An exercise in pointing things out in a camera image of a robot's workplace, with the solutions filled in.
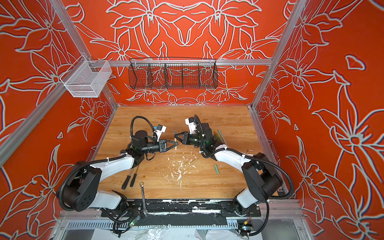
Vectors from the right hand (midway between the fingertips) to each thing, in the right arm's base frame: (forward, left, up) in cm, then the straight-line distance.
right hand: (172, 137), depth 77 cm
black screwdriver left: (-18, +27, -19) cm, 38 cm away
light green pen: (+11, -32, -19) cm, 38 cm away
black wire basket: (+45, +1, +10) cm, 46 cm away
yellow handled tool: (+1, -47, -19) cm, 51 cm away
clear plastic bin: (+37, +55, +12) cm, 68 cm away
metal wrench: (-31, +14, -20) cm, 39 cm away
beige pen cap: (-4, -11, -20) cm, 24 cm away
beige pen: (0, -1, -1) cm, 2 cm away
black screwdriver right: (-14, +23, -20) cm, 34 cm away
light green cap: (-11, -25, -20) cm, 34 cm away
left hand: (-3, -2, -3) cm, 5 cm away
